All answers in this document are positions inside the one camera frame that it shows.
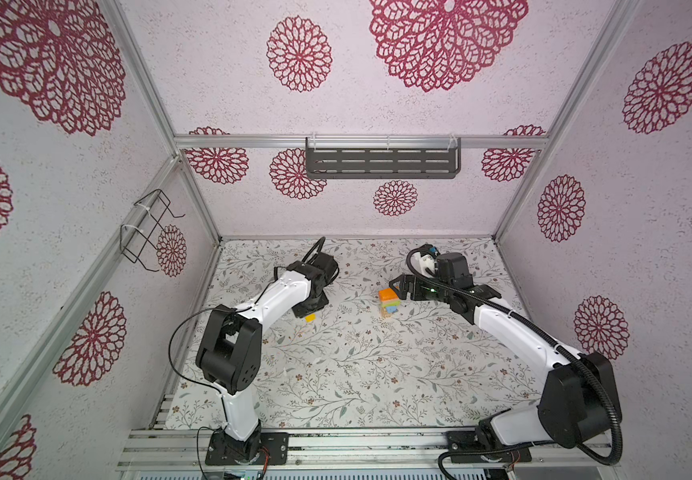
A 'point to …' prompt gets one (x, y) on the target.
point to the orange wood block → (387, 295)
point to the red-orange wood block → (383, 302)
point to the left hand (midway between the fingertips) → (310, 310)
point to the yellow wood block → (310, 318)
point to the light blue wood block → (391, 310)
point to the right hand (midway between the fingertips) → (403, 278)
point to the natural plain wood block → (383, 307)
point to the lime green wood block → (392, 305)
